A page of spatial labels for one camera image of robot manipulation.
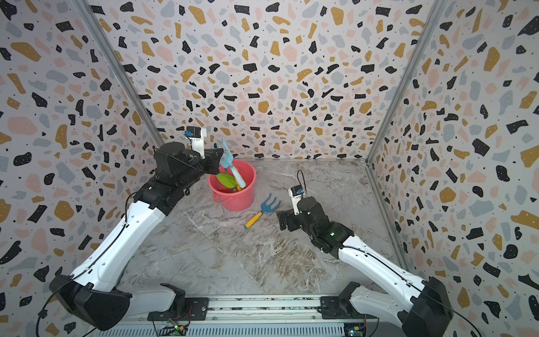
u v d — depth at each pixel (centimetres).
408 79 89
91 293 37
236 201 88
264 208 102
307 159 126
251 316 73
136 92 92
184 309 70
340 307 66
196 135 58
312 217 56
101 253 41
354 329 72
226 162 73
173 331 72
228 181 97
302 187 66
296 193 66
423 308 38
